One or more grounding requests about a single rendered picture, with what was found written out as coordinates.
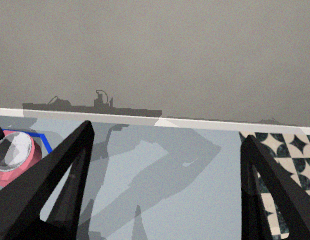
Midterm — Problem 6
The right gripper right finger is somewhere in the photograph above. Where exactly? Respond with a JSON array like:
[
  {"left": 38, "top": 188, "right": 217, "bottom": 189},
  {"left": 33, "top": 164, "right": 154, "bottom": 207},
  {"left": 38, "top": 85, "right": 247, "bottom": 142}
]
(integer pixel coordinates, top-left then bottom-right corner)
[{"left": 240, "top": 135, "right": 310, "bottom": 240}]

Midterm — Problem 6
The blue tape outline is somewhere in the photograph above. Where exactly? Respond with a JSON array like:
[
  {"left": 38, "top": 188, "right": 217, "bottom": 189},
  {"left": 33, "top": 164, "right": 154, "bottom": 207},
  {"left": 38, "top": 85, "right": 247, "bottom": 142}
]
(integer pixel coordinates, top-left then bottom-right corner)
[{"left": 24, "top": 132, "right": 52, "bottom": 153}]

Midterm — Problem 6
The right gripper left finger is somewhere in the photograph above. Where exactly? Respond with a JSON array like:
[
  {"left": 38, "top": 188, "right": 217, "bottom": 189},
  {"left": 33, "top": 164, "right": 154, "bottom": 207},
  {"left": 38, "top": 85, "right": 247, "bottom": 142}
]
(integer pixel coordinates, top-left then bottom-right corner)
[{"left": 0, "top": 120, "right": 95, "bottom": 240}]

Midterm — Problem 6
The grey steel bowl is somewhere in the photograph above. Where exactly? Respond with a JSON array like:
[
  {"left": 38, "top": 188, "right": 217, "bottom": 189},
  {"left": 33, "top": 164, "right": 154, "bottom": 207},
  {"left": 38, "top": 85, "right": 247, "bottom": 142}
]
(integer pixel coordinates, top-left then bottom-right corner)
[{"left": 0, "top": 132, "right": 32, "bottom": 172}]

